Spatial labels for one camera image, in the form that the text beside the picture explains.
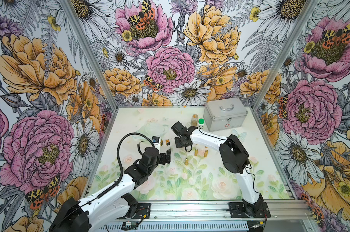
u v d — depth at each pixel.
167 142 0.98
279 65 0.95
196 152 0.92
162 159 0.73
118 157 0.63
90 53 0.88
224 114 0.99
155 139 0.71
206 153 0.91
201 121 1.01
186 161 0.88
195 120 1.06
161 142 0.99
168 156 0.74
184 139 0.72
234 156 0.55
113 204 0.58
